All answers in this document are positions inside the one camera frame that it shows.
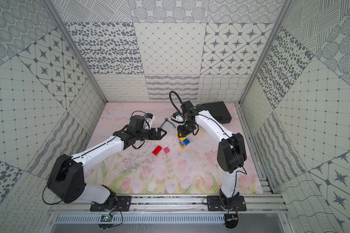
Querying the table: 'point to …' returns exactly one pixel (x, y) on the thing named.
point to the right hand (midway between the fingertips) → (183, 135)
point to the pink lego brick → (166, 150)
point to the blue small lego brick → (186, 141)
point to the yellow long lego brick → (181, 139)
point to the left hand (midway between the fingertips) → (165, 133)
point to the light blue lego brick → (182, 143)
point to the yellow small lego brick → (181, 146)
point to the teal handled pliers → (166, 120)
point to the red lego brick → (157, 150)
